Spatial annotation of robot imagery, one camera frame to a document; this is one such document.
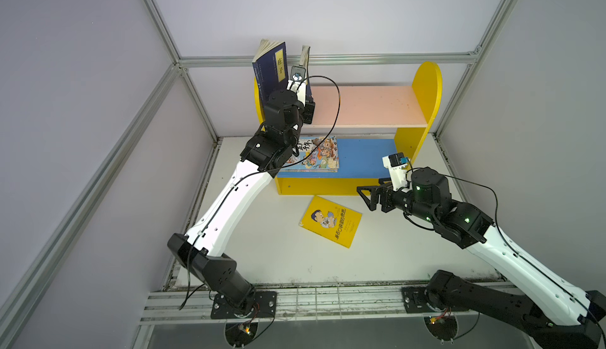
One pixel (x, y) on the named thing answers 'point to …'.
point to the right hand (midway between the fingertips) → (369, 181)
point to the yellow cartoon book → (331, 220)
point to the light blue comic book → (325, 158)
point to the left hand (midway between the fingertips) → (290, 82)
